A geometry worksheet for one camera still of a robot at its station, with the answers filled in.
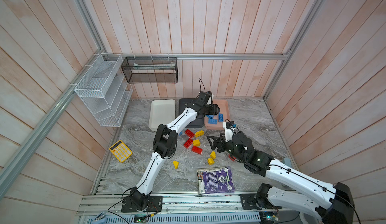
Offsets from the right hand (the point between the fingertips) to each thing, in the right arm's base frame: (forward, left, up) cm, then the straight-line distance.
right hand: (213, 136), depth 75 cm
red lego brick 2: (+5, +14, -18) cm, 23 cm away
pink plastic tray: (+36, -13, -21) cm, 44 cm away
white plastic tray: (+34, +35, -22) cm, 54 cm away
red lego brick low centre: (+1, +8, -19) cm, 21 cm away
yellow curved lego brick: (+13, +6, -19) cm, 24 cm away
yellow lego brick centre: (+5, +8, -18) cm, 20 cm away
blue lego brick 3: (+22, -2, -18) cm, 29 cm away
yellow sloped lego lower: (-6, 0, -19) cm, 20 cm away
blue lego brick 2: (+28, -2, -19) cm, 33 cm away
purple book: (-16, -2, -19) cm, 25 cm away
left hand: (+24, -5, -9) cm, 26 cm away
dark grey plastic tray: (+22, +6, -19) cm, 30 cm away
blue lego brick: (+13, +19, -20) cm, 31 cm away
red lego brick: (+12, +13, -19) cm, 26 cm away
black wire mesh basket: (+50, +42, +5) cm, 65 cm away
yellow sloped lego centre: (-2, -2, -18) cm, 19 cm away
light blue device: (-6, -43, -16) cm, 46 cm away
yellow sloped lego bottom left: (-8, +20, -18) cm, 28 cm away
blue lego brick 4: (+27, -9, -20) cm, 35 cm away
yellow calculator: (-1, +55, -18) cm, 57 cm away
